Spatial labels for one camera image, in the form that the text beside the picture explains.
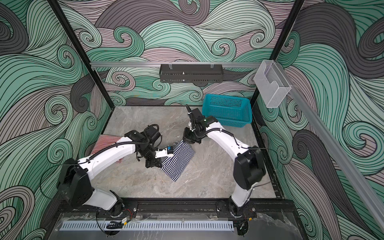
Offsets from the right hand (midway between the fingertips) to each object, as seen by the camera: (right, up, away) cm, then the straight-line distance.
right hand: (183, 141), depth 82 cm
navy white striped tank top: (-5, -14, -1) cm, 14 cm away
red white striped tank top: (-54, -3, +16) cm, 56 cm away
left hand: (-12, -11, -3) cm, 17 cm away
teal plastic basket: (+38, +18, +36) cm, 55 cm away
